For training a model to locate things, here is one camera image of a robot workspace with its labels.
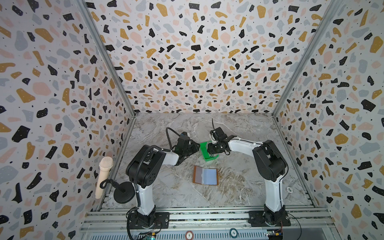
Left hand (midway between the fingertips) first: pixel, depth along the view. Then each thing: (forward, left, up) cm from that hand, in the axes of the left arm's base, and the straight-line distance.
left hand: (203, 143), depth 96 cm
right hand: (-1, -4, -4) cm, 6 cm away
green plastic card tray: (-2, -1, -3) cm, 3 cm away
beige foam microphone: (-26, +41, +24) cm, 54 cm away
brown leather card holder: (-19, -1, -7) cm, 20 cm away
